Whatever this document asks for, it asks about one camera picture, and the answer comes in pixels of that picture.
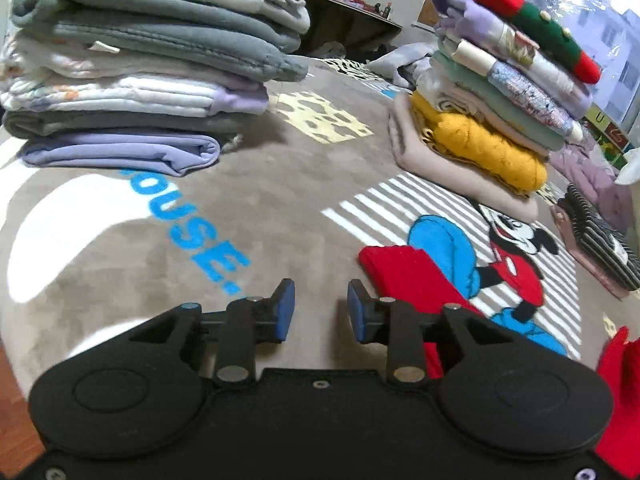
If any mint green folded garment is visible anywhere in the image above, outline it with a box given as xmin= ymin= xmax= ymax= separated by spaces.
xmin=431 ymin=52 xmax=564 ymax=152

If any Mickey Mouse brown blanket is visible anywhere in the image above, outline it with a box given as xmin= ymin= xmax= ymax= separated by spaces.
xmin=0 ymin=54 xmax=640 ymax=396

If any red knit sweater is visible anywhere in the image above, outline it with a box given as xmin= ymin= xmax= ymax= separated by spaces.
xmin=358 ymin=246 xmax=639 ymax=479

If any lavender floral folded garment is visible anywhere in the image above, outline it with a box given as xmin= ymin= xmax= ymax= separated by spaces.
xmin=432 ymin=0 xmax=592 ymax=119

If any beige folded garment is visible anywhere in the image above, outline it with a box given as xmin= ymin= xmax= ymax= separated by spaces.
xmin=387 ymin=93 xmax=538 ymax=223

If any black white striped garment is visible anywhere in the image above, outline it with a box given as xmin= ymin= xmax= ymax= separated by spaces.
xmin=560 ymin=184 xmax=639 ymax=292

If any pink folded garment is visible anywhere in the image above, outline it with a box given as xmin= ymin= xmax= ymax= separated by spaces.
xmin=550 ymin=205 xmax=629 ymax=300

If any red green folded sweater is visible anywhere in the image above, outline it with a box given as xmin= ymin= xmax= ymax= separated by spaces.
xmin=473 ymin=0 xmax=602 ymax=84

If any window with wooden frame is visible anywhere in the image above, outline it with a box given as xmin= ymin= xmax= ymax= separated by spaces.
xmin=426 ymin=0 xmax=639 ymax=128

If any cream blue folded garment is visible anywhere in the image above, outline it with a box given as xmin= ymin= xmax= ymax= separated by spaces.
xmin=438 ymin=38 xmax=584 ymax=142

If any purple floral quilt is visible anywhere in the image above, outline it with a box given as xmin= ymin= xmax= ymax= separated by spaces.
xmin=549 ymin=136 xmax=634 ymax=234

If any grey folded clothes stack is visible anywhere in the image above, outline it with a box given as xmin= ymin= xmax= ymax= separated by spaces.
xmin=1 ymin=0 xmax=310 ymax=177

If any yellow knit folded sweater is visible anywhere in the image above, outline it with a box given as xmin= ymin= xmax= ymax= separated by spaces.
xmin=409 ymin=92 xmax=548 ymax=196

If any grey crumpled garment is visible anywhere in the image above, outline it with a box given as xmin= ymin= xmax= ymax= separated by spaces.
xmin=366 ymin=42 xmax=437 ymax=90

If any cluttered desk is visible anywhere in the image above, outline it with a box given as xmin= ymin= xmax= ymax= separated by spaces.
xmin=296 ymin=0 xmax=402 ymax=55

